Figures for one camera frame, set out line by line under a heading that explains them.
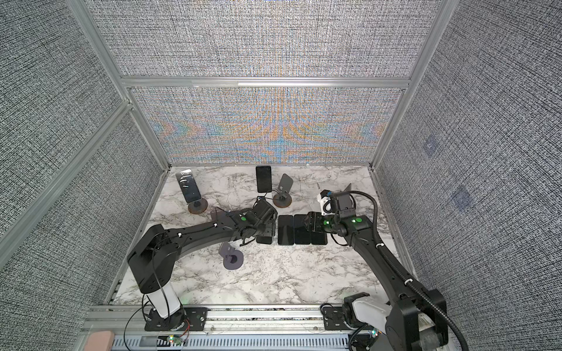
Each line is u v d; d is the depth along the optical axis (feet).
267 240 2.81
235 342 2.30
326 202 2.40
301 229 3.34
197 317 2.39
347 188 3.30
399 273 1.42
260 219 2.22
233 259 2.69
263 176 3.22
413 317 1.26
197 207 3.38
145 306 2.36
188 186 3.11
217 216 3.00
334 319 2.40
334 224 1.98
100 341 2.26
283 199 3.45
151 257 1.54
